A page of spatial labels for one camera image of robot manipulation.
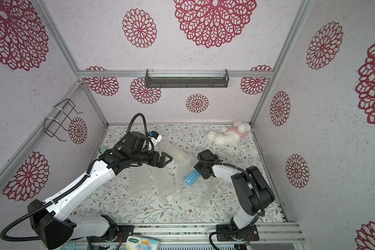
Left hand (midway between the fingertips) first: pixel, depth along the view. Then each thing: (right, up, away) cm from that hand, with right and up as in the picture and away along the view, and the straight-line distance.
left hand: (164, 158), depth 74 cm
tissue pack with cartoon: (-11, -36, -6) cm, 38 cm away
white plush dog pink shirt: (+39, +11, +27) cm, 48 cm away
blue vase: (+13, -12, +14) cm, 23 cm away
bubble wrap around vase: (+2, -16, +11) cm, 20 cm away
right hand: (+16, -7, +21) cm, 28 cm away
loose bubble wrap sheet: (-13, -14, +8) cm, 21 cm away
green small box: (-46, +2, +31) cm, 56 cm away
